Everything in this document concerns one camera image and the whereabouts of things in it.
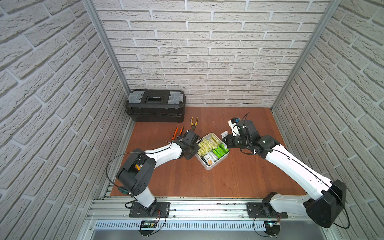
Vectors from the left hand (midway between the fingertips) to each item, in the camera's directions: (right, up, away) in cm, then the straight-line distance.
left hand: (200, 147), depth 91 cm
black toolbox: (-25, +27, +7) cm, 38 cm away
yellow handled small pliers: (-4, +13, +16) cm, 21 cm away
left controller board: (-26, -35, -18) cm, 48 cm away
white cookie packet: (+6, -6, -3) cm, 9 cm away
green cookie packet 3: (+11, -4, -1) cm, 11 cm away
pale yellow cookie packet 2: (+7, +2, +4) cm, 8 cm away
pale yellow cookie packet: (+10, +4, +6) cm, 12 cm away
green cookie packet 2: (+13, -2, +1) cm, 13 cm away
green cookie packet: (+16, -2, +1) cm, 16 cm away
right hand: (+14, +7, -13) cm, 20 cm away
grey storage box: (+11, -7, -4) cm, 14 cm away
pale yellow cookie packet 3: (+3, 0, +1) cm, 3 cm away
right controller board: (+35, -36, -20) cm, 54 cm away
